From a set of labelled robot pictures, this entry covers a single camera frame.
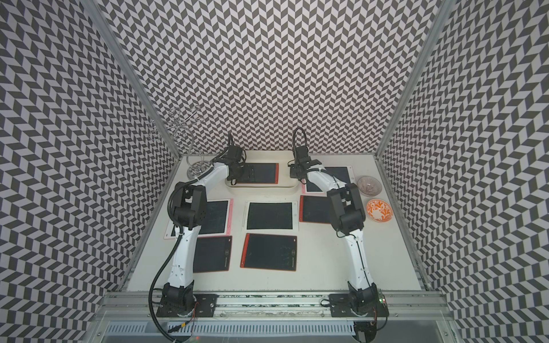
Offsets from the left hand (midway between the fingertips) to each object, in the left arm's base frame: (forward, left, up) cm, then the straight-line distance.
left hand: (245, 174), depth 108 cm
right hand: (-2, -27, +3) cm, 27 cm away
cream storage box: (+12, -19, 0) cm, 22 cm away
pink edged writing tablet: (-26, +9, -1) cm, 28 cm away
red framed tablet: (-5, -8, +7) cm, 12 cm away
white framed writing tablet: (-22, -14, -3) cm, 26 cm away
